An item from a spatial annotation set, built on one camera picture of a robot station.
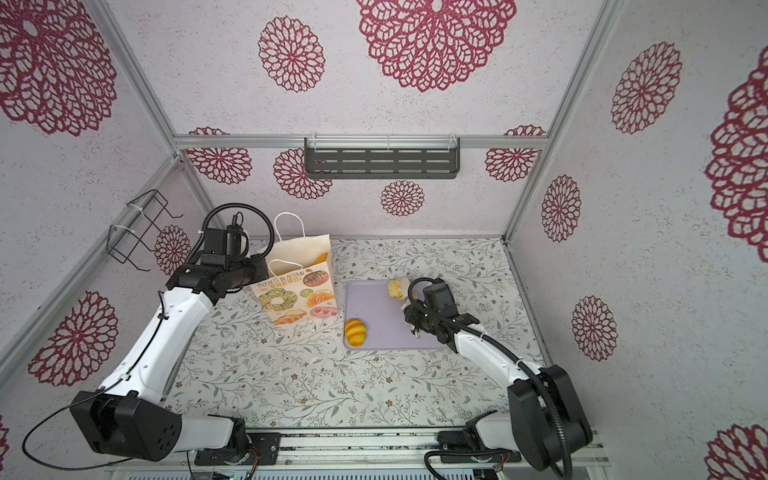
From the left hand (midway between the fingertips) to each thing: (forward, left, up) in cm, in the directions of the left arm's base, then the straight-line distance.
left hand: (264, 272), depth 80 cm
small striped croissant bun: (-7, -24, -21) cm, 32 cm away
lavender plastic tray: (-4, -33, -23) cm, 41 cm away
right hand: (-4, -39, -12) cm, 41 cm away
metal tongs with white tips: (-12, -40, -10) cm, 43 cm away
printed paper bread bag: (-1, -9, -2) cm, 10 cm away
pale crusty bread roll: (+6, -37, -17) cm, 42 cm away
